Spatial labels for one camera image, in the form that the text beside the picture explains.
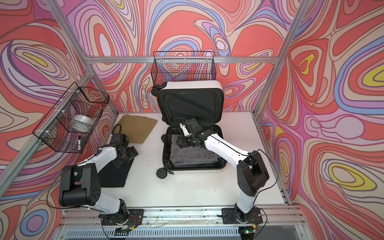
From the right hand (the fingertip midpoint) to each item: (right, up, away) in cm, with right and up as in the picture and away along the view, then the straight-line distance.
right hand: (182, 144), depth 85 cm
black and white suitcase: (-2, +25, -2) cm, 25 cm away
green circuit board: (-29, -39, -15) cm, 51 cm away
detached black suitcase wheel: (-12, -16, -1) cm, 20 cm away
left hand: (-33, -8, +8) cm, 35 cm away
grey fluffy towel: (+3, -7, +6) cm, 9 cm away
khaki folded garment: (-36, +9, +25) cm, 45 cm away
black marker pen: (-50, +2, -13) cm, 52 cm away
